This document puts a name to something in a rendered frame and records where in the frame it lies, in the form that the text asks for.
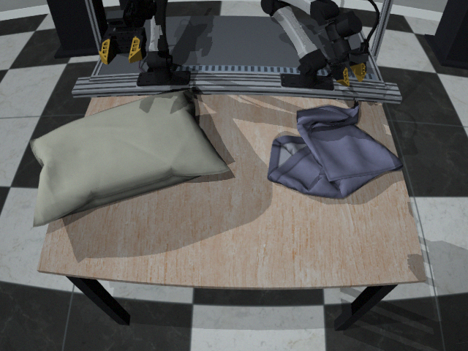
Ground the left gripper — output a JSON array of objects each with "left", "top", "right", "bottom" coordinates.
[{"left": 327, "top": 39, "right": 366, "bottom": 87}]

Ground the grey slotted metal crossbar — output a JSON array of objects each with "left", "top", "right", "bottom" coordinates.
[{"left": 72, "top": 77, "right": 402, "bottom": 104}]

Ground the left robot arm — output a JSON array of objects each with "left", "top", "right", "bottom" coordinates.
[{"left": 261, "top": 0, "right": 370, "bottom": 91}]

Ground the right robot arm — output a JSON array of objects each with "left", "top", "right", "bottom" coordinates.
[{"left": 106, "top": 0, "right": 190, "bottom": 86}]

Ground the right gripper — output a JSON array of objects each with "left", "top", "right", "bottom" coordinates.
[{"left": 99, "top": 20, "right": 147, "bottom": 64}]

